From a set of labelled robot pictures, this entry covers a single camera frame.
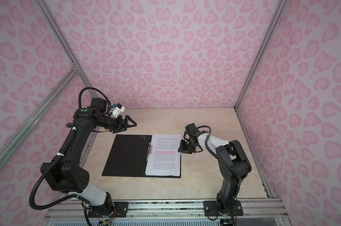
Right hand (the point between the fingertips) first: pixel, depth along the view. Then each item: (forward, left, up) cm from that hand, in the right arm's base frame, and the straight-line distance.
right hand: (180, 149), depth 90 cm
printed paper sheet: (-5, +9, -5) cm, 11 cm away
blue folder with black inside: (-4, +34, -4) cm, 35 cm away
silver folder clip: (+1, +21, -5) cm, 21 cm away
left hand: (+3, +27, +21) cm, 35 cm away
